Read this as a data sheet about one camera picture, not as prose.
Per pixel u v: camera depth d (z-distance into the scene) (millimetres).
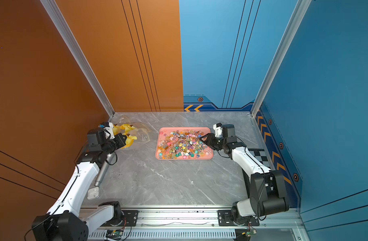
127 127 940
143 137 874
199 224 725
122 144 709
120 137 708
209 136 786
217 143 740
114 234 719
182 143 975
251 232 695
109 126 719
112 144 673
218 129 809
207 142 759
